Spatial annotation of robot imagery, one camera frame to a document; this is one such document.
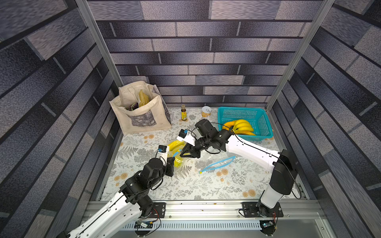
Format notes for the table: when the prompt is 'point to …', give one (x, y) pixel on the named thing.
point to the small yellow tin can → (206, 111)
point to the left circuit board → (141, 224)
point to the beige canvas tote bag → (140, 107)
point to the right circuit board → (269, 223)
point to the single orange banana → (228, 125)
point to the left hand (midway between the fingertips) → (175, 158)
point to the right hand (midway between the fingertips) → (181, 151)
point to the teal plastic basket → (258, 117)
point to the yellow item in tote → (144, 98)
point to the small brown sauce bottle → (183, 112)
